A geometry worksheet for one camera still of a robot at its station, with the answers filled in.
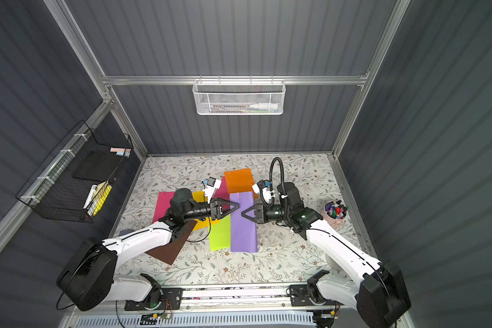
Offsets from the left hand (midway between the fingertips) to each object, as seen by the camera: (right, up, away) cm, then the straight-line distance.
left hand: (236, 207), depth 72 cm
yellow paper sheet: (-13, +4, +1) cm, 13 cm away
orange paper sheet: (0, +8, +42) cm, 43 cm away
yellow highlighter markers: (-46, +3, -2) cm, 46 cm away
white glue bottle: (+12, +43, +22) cm, 50 cm away
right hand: (+4, -3, 0) cm, 5 cm away
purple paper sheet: (+3, -8, -3) cm, 9 cm away
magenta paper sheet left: (-38, -3, +27) cm, 47 cm away
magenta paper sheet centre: (-5, +5, 0) cm, 7 cm away
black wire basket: (-59, +9, 0) cm, 60 cm away
